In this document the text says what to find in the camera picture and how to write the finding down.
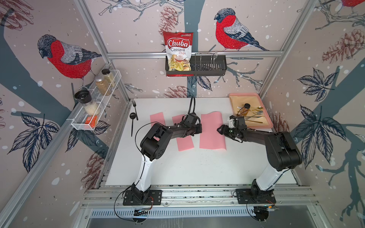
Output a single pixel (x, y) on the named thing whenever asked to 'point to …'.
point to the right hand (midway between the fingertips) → (219, 130)
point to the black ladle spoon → (132, 116)
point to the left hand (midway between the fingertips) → (204, 127)
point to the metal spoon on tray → (258, 110)
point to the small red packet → (91, 120)
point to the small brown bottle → (245, 110)
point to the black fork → (134, 105)
